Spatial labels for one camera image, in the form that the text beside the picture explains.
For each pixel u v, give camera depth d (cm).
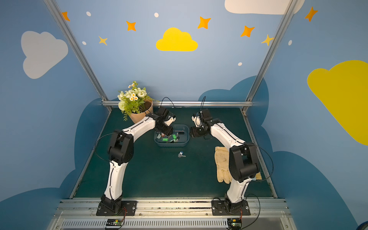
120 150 57
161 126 86
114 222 72
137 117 98
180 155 96
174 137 104
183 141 102
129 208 75
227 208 66
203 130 70
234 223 73
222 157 94
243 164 48
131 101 81
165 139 101
